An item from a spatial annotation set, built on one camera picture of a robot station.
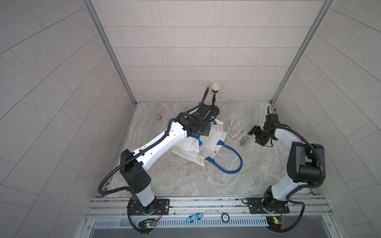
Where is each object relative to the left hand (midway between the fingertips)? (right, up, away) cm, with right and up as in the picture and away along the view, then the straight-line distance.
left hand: (207, 127), depth 78 cm
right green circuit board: (+31, -43, -10) cm, 54 cm away
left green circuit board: (-27, -41, -13) cm, 51 cm away
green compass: (+25, -9, +16) cm, 31 cm away
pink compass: (+22, -6, +20) cm, 30 cm away
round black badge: (+8, -41, -9) cm, 43 cm away
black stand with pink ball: (+6, +24, +14) cm, 28 cm away
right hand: (+29, -5, +16) cm, 33 cm away
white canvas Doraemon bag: (-5, -10, -7) cm, 13 cm away
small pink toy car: (-34, +6, +27) cm, 44 cm away
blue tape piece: (-6, -40, -11) cm, 42 cm away
